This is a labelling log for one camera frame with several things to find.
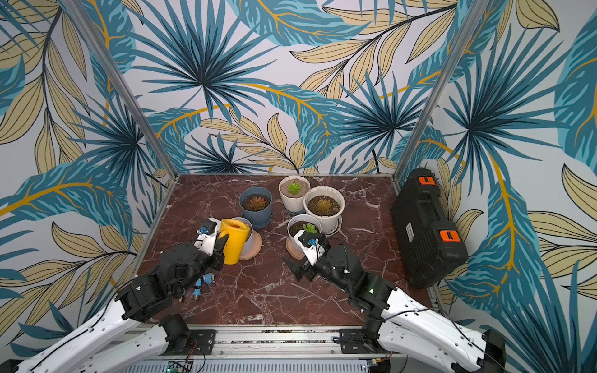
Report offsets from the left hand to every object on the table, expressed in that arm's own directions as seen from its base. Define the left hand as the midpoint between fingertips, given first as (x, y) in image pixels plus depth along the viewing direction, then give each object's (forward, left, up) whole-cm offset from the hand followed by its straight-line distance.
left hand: (224, 239), depth 70 cm
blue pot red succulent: (+24, -5, -13) cm, 28 cm away
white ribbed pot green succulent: (+31, -19, -12) cm, 38 cm away
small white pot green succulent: (+16, -26, -15) cm, 34 cm away
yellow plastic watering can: (+3, -4, 0) cm, 4 cm away
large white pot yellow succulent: (+24, -33, -13) cm, 43 cm away
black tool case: (+1, -63, -1) cm, 63 cm away
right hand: (-2, -22, +1) cm, 22 cm away
